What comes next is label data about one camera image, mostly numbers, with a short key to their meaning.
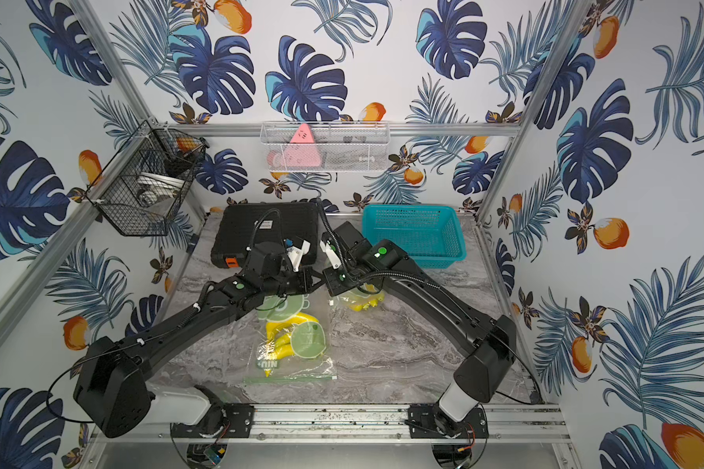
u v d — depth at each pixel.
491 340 0.41
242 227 1.21
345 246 0.56
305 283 0.69
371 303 0.89
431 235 1.14
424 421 0.74
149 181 0.78
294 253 0.73
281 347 0.83
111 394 0.41
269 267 0.62
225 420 0.73
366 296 0.80
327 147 0.93
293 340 0.83
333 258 0.66
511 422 0.76
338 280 0.64
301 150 0.90
